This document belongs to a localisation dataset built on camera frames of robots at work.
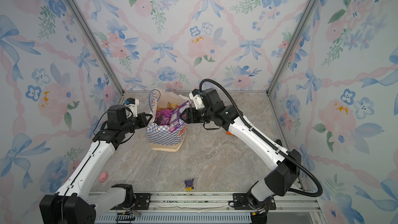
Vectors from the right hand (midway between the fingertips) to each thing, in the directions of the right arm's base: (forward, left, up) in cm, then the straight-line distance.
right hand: (184, 115), depth 72 cm
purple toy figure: (-24, -2, -24) cm, 35 cm away
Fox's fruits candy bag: (+20, +11, -17) cm, 29 cm away
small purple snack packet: (-2, +4, -2) cm, 5 cm away
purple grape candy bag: (+6, +13, -10) cm, 17 cm away
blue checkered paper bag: (-6, +12, -11) cm, 17 cm away
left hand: (+4, +17, -5) cm, 18 cm away
